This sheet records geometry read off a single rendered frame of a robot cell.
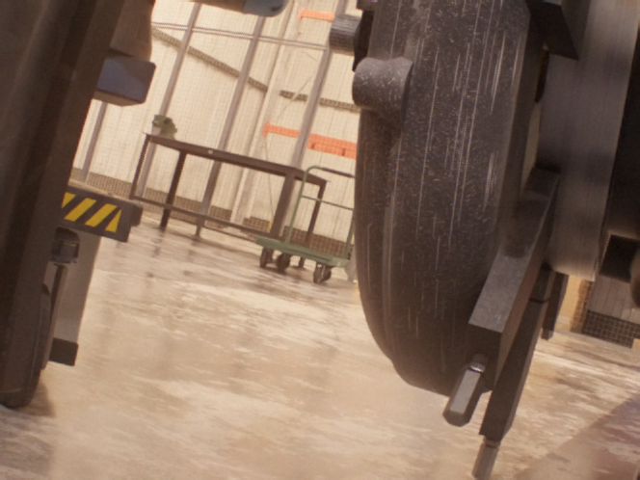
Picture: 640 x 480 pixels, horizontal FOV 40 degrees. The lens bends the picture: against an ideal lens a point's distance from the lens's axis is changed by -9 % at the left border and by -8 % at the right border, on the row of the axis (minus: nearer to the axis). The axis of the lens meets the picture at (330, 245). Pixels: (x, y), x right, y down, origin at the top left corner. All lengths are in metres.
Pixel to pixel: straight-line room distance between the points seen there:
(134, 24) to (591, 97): 0.69
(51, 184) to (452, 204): 0.53
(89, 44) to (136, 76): 1.10
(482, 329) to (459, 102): 0.17
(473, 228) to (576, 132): 0.16
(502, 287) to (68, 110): 0.58
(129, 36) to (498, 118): 0.71
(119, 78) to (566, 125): 0.67
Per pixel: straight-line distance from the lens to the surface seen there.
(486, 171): 0.66
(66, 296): 1.39
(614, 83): 0.78
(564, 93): 0.79
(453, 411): 0.68
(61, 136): 0.16
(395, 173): 0.68
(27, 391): 1.22
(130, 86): 1.26
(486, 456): 1.02
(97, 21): 0.16
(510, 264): 0.73
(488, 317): 0.69
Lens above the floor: 0.34
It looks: level
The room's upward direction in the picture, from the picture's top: 16 degrees clockwise
